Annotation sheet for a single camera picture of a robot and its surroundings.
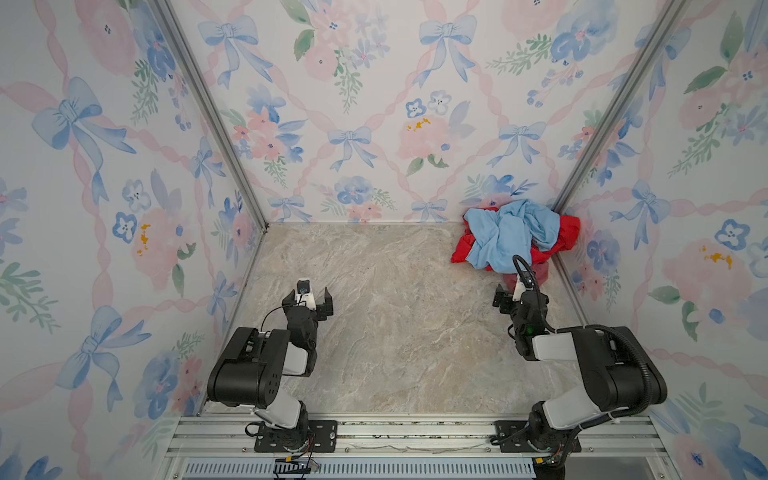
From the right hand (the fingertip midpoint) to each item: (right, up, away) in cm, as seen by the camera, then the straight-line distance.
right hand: (515, 285), depth 94 cm
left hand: (-63, 0, -3) cm, 63 cm away
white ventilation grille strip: (-46, -41, -23) cm, 66 cm away
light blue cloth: (+4, +19, +12) cm, 23 cm away
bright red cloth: (+24, +17, +11) cm, 31 cm away
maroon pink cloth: (+13, +4, +10) cm, 17 cm away
